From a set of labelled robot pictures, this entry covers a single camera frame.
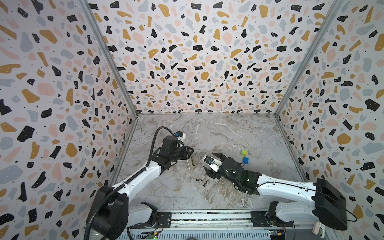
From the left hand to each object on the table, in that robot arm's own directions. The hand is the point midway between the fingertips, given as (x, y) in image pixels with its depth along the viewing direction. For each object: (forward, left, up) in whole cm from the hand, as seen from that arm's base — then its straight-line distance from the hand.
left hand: (193, 148), depth 82 cm
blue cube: (0, -33, -16) cm, 36 cm away
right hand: (-7, -7, +2) cm, 10 cm away
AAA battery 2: (-14, -6, -16) cm, 22 cm away
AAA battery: (-11, -2, -17) cm, 20 cm away
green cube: (+5, -33, -16) cm, 37 cm away
